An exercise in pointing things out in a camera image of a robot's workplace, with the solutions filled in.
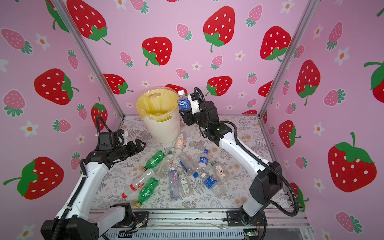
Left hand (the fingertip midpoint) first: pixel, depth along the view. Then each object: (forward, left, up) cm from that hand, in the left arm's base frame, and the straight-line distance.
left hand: (139, 146), depth 79 cm
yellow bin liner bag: (+36, -4, 0) cm, 37 cm away
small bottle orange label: (+13, -20, -14) cm, 28 cm away
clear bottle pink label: (-14, -18, -17) cm, 28 cm away
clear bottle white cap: (-4, -10, -20) cm, 23 cm away
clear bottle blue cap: (-1, -25, -20) cm, 32 cm away
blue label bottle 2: (-14, -39, -14) cm, 44 cm away
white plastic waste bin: (+15, -10, -6) cm, 19 cm away
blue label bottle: (0, -35, -15) cm, 38 cm away
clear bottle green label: (-14, -25, -15) cm, 32 cm away
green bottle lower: (-19, -4, -15) cm, 24 cm away
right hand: (+11, -24, +17) cm, 31 cm away
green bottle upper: (-1, -5, -15) cm, 16 cm away
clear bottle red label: (-15, +3, -16) cm, 23 cm away
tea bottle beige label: (-8, -45, -14) cm, 48 cm away
